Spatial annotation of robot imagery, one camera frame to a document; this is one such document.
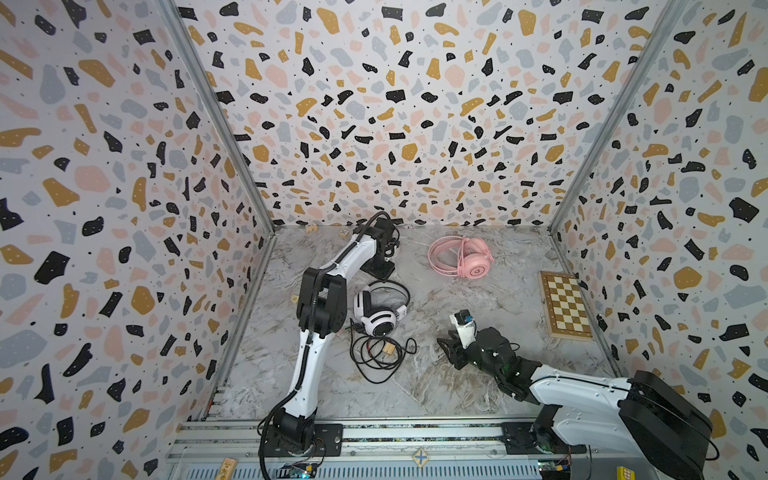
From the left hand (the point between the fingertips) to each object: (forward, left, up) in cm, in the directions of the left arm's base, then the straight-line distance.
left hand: (381, 269), depth 101 cm
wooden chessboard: (-14, -60, -3) cm, 61 cm away
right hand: (-25, -17, +4) cm, 30 cm away
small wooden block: (-25, -3, -5) cm, 26 cm away
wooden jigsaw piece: (+25, +29, -6) cm, 39 cm away
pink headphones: (+12, -24, -6) cm, 27 cm away
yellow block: (-57, -58, -3) cm, 81 cm away
